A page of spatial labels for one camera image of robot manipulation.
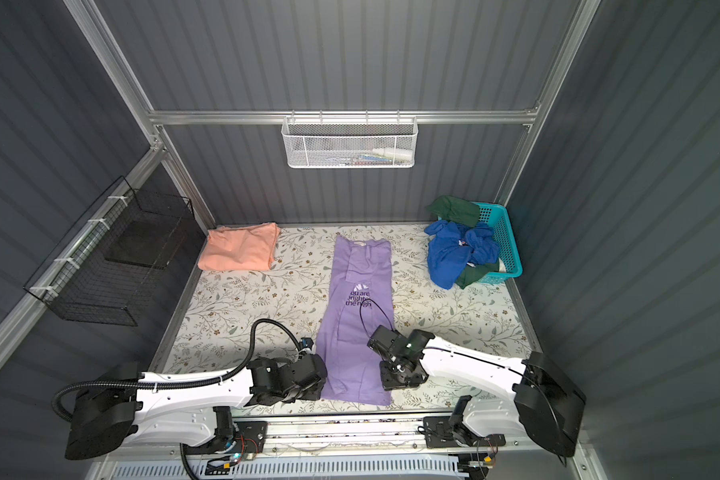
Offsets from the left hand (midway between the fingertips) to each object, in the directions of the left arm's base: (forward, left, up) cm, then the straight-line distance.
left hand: (322, 386), depth 80 cm
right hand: (-1, -19, +1) cm, 19 cm away
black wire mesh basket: (+24, +51, +26) cm, 62 cm away
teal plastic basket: (+57, -67, +7) cm, 88 cm away
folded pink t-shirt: (+52, +32, +1) cm, 61 cm away
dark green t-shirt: (+60, -50, +9) cm, 79 cm away
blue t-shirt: (+41, -44, +9) cm, 61 cm away
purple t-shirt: (+27, -11, -1) cm, 29 cm away
